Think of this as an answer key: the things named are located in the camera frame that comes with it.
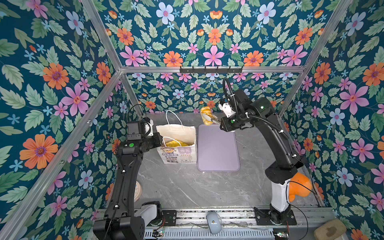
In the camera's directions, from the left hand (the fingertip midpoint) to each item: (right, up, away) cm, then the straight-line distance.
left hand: (162, 133), depth 73 cm
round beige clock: (-15, -32, +6) cm, 36 cm away
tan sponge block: (+79, -45, -5) cm, 91 cm away
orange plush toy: (+54, -17, -22) cm, 61 cm away
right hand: (+30, +4, -2) cm, 30 cm away
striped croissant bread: (+4, -7, +16) cm, 18 cm away
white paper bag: (+8, -12, +8) cm, 17 cm away
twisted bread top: (+22, +10, +7) cm, 25 cm away
